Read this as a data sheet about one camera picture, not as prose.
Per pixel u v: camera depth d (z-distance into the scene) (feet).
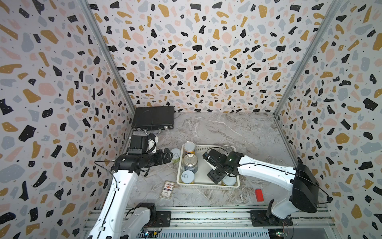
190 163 2.69
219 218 2.50
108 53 2.80
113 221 1.26
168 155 2.18
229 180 2.59
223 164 1.93
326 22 2.47
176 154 3.00
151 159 2.02
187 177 2.71
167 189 2.69
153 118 3.85
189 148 2.81
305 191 1.38
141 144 1.85
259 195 2.67
